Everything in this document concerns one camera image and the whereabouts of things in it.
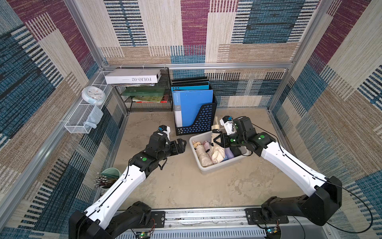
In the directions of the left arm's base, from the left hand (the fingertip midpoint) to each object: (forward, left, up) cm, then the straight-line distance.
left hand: (180, 142), depth 77 cm
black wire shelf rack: (+42, +39, -14) cm, 59 cm away
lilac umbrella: (0, -26, -11) cm, 29 cm away
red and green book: (+35, +17, 0) cm, 39 cm away
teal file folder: (+36, -12, +8) cm, 38 cm away
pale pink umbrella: (+5, -15, -12) cm, 20 cm away
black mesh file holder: (+22, -14, -11) cm, 28 cm away
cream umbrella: (-6, -18, 0) cm, 19 cm away
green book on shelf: (+37, +24, +4) cm, 44 cm away
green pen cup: (-16, +33, -4) cm, 37 cm away
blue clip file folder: (+25, -4, +3) cm, 26 cm away
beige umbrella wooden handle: (-5, -13, -10) cm, 17 cm away
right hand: (+2, -18, +1) cm, 18 cm away
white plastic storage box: (-10, -18, -8) cm, 22 cm away
